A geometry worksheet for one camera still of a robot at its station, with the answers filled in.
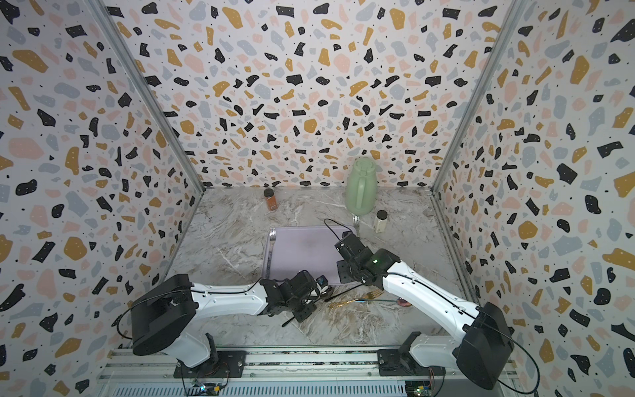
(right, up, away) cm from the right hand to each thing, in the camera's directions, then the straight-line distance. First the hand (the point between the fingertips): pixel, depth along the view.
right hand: (345, 269), depth 81 cm
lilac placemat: (-13, +3, +22) cm, 26 cm away
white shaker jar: (+16, +15, +20) cm, 29 cm away
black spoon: (-1, -10, +8) cm, 13 cm away
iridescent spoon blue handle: (+20, -12, +5) cm, 24 cm away
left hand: (-10, -13, +4) cm, 17 cm away
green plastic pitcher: (+7, +28, +15) cm, 32 cm away
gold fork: (+8, -11, +7) cm, 16 cm away
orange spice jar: (-31, +24, +29) cm, 49 cm away
